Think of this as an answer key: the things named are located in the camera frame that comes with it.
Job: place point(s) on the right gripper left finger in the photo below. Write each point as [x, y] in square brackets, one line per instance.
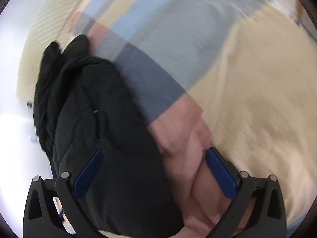
[41, 218]

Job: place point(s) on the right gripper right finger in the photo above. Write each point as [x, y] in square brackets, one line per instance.
[268, 217]

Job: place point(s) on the black puffer jacket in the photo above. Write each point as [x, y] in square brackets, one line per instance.
[88, 124]

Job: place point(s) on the plaid patchwork duvet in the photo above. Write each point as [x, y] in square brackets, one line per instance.
[238, 75]

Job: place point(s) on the cream quilted headboard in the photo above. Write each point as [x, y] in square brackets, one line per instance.
[51, 24]

